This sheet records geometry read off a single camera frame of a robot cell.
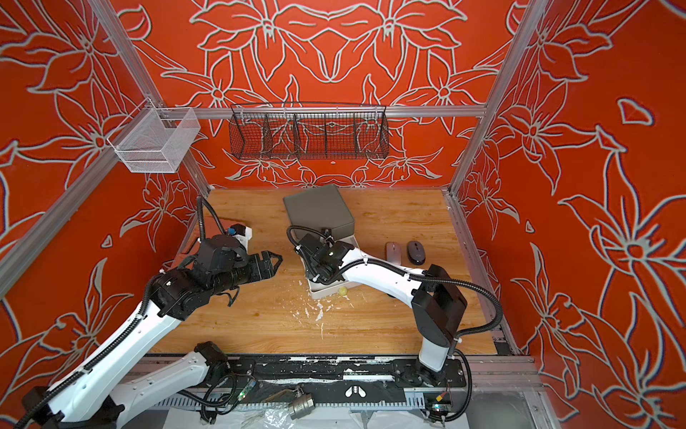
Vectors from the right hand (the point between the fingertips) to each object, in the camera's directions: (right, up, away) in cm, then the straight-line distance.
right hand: (317, 265), depth 83 cm
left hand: (-11, +4, -13) cm, 17 cm away
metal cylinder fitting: (-3, -32, -17) cm, 37 cm away
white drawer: (+1, -6, -6) cm, 9 cm away
